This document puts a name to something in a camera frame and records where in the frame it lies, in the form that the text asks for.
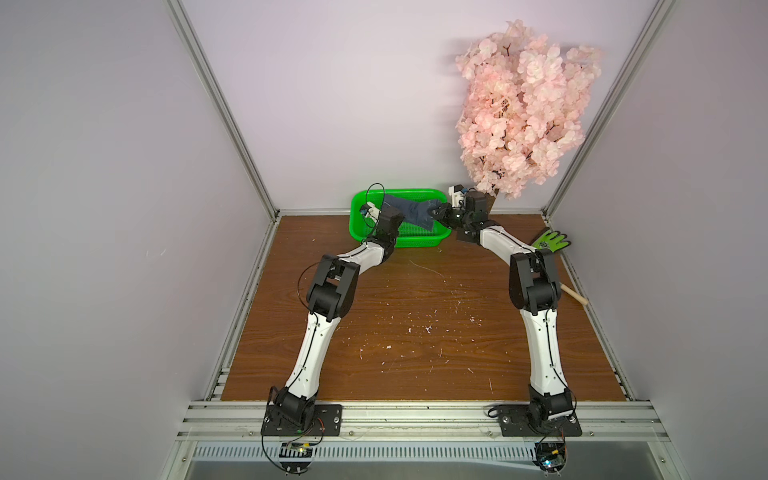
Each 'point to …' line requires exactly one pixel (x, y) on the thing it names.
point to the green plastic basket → (410, 235)
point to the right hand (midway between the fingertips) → (430, 204)
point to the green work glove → (552, 240)
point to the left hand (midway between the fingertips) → (405, 203)
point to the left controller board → (295, 457)
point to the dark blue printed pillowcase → (416, 212)
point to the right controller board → (551, 456)
